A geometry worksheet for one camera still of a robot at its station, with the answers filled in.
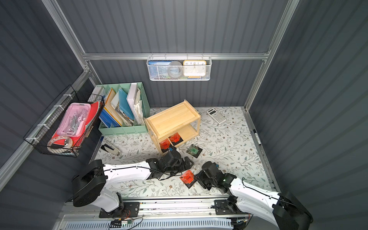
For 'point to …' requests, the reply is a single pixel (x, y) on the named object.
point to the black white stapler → (109, 148)
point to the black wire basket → (40, 134)
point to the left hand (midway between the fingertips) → (189, 166)
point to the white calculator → (216, 116)
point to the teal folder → (123, 104)
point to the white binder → (131, 98)
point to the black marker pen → (257, 137)
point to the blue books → (108, 119)
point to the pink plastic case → (73, 122)
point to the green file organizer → (110, 92)
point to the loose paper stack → (138, 106)
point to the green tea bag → (194, 150)
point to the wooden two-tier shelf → (179, 117)
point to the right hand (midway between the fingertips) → (196, 177)
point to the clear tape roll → (51, 142)
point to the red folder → (59, 142)
